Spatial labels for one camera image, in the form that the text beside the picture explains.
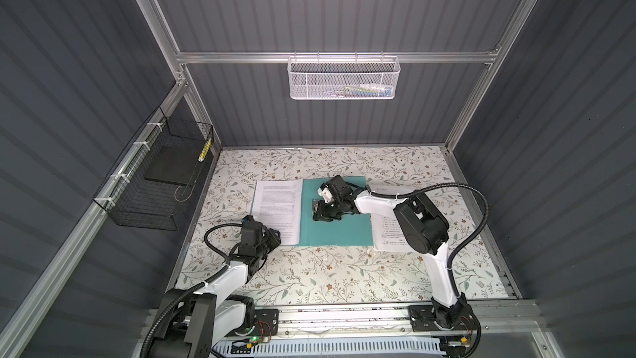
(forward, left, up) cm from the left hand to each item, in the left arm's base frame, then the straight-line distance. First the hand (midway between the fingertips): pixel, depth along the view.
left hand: (276, 234), depth 90 cm
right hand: (+6, -15, -1) cm, 16 cm away
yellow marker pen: (+18, +21, +26) cm, 38 cm away
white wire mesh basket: (+74, -30, +20) cm, 82 cm away
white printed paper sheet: (+13, 0, -1) cm, 13 cm away
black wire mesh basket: (+5, +34, +25) cm, 43 cm away
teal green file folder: (+1, -29, -2) cm, 29 cm away
